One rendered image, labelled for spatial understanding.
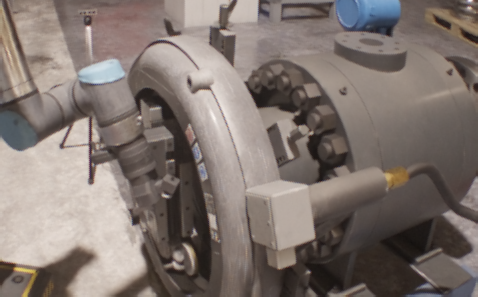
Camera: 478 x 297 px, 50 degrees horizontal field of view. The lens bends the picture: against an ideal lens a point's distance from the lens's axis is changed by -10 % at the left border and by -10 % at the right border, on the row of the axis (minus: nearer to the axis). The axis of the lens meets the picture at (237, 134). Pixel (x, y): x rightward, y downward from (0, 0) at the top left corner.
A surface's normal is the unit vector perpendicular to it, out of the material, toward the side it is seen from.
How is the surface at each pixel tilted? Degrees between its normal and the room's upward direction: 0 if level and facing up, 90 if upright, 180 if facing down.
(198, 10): 90
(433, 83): 33
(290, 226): 67
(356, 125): 46
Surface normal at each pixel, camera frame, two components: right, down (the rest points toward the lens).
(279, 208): 0.45, 0.02
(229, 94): 0.26, -0.57
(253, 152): 0.37, -0.26
